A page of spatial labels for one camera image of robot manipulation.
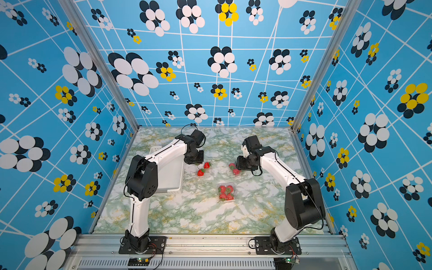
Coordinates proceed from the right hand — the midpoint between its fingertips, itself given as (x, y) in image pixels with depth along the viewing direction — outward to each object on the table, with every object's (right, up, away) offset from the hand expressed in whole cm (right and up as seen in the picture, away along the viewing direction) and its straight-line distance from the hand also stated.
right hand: (242, 165), depth 89 cm
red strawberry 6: (-20, -1, +8) cm, 21 cm away
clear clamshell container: (-7, -6, +7) cm, 11 cm away
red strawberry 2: (-7, -12, -1) cm, 14 cm away
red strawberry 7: (-23, -5, +6) cm, 24 cm away
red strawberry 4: (-3, -4, +5) cm, 7 cm away
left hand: (-22, +1, +7) cm, 23 cm away
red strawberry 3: (-8, -16, -4) cm, 19 cm away
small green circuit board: (-48, -40, -17) cm, 64 cm away
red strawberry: (-11, -12, -1) cm, 16 cm away
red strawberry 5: (-5, -1, +7) cm, 9 cm away
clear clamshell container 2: (-20, -4, +9) cm, 23 cm away
